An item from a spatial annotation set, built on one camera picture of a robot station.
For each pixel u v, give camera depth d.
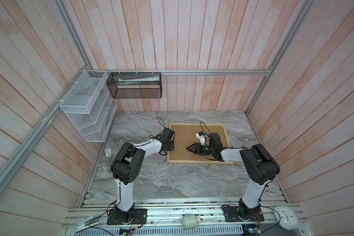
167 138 0.78
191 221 0.65
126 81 0.90
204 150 0.84
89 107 0.66
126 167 0.52
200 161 0.90
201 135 0.89
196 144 0.87
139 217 0.73
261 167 0.50
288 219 0.70
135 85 1.04
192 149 0.91
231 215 0.73
